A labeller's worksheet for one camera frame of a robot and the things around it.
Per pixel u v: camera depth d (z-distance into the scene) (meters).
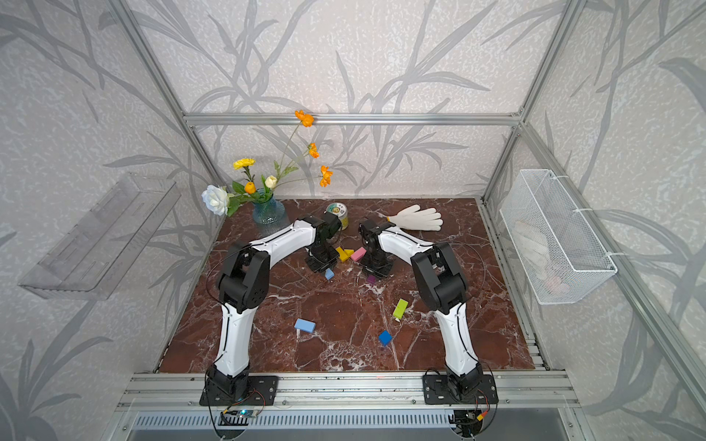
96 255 0.66
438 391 0.73
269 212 1.00
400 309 0.88
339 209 1.05
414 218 1.14
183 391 0.76
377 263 0.84
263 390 0.73
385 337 0.83
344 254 0.99
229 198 0.77
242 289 0.56
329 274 0.94
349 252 1.00
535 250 0.76
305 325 0.85
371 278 0.93
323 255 0.84
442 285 0.55
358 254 1.02
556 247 0.61
